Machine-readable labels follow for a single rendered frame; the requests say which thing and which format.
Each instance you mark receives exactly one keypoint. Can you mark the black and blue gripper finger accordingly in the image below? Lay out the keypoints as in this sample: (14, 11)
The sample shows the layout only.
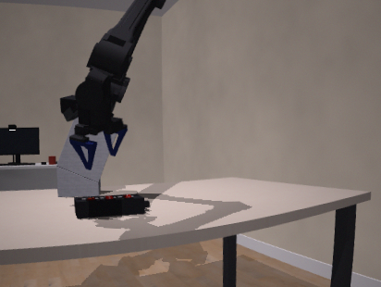
(120, 137)
(91, 146)

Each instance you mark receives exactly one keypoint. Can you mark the black power strip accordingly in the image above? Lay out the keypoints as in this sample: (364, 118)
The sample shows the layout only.
(113, 205)

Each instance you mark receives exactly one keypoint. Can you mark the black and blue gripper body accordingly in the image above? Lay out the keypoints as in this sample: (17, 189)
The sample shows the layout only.
(100, 121)

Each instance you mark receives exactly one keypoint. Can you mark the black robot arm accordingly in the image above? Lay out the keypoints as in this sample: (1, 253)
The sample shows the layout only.
(107, 56)

